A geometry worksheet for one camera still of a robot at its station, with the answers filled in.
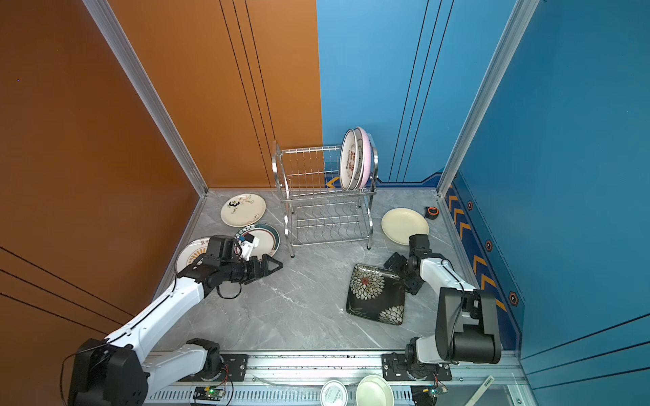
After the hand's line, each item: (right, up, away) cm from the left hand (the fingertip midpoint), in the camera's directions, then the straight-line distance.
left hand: (275, 267), depth 81 cm
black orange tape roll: (+61, +17, +27) cm, 69 cm away
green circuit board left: (-16, -34, -10) cm, 39 cm away
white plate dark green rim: (-7, +6, +20) cm, 23 cm away
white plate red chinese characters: (+24, +35, +3) cm, 43 cm away
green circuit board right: (+46, -33, -11) cm, 58 cm away
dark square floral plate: (+34, -11, +6) cm, 36 cm away
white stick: (+60, -32, -11) cm, 69 cm away
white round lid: (+19, -29, -16) cm, 38 cm away
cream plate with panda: (-22, +19, +32) cm, 43 cm away
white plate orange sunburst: (-37, +2, +18) cm, 41 cm away
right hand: (+40, -5, +10) cm, 42 cm away
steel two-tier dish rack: (+12, +19, +28) cm, 36 cm away
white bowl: (+30, -33, -10) cm, 46 cm away
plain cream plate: (+47, +12, +26) cm, 55 cm away
